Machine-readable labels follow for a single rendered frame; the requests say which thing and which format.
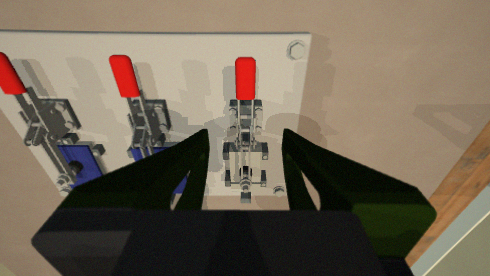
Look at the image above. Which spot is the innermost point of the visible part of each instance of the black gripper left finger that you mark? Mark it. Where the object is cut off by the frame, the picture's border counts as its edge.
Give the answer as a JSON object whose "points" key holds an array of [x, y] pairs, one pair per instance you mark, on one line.
{"points": [[149, 183]]}

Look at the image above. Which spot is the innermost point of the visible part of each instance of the grey toggle clamp with red handle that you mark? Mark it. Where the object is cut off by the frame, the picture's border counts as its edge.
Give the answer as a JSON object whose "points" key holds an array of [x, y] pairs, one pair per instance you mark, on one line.
{"points": [[58, 118]]}

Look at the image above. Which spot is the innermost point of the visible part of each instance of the cream rectangular block with slot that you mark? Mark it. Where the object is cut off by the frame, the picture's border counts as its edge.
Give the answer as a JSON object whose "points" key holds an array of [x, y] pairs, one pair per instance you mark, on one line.
{"points": [[255, 164]]}

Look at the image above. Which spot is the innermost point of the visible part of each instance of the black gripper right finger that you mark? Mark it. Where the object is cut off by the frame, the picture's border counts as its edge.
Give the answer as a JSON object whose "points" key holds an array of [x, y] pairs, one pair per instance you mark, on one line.
{"points": [[394, 214]]}

